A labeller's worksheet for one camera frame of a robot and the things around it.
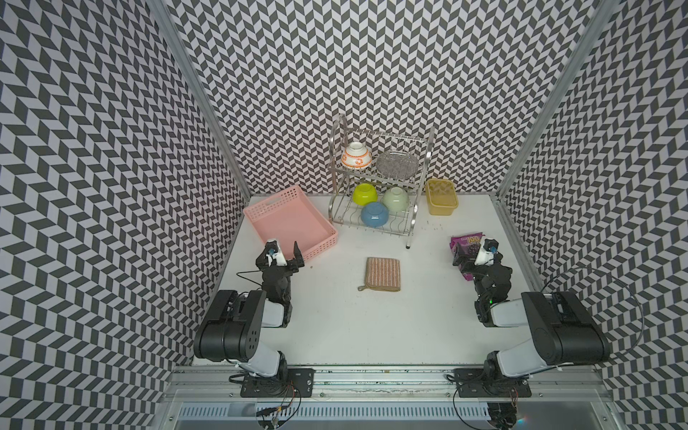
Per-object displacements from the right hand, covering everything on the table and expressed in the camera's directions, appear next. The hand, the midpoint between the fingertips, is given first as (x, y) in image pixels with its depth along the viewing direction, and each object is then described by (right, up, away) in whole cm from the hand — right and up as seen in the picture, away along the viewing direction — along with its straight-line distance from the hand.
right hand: (470, 246), depth 89 cm
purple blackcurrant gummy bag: (+2, +1, +7) cm, 7 cm away
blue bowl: (-32, +11, +13) cm, 36 cm away
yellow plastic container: (+1, +20, +33) cm, 38 cm away
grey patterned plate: (-22, +32, +22) cm, 45 cm away
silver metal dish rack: (-33, +22, -6) cm, 40 cm away
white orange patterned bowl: (-39, +31, -1) cm, 49 cm away
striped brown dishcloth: (-30, -10, +4) cm, 32 cm away
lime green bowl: (-35, +20, +19) cm, 45 cm away
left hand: (-64, 0, 0) cm, 64 cm away
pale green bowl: (-23, +17, +16) cm, 33 cm away
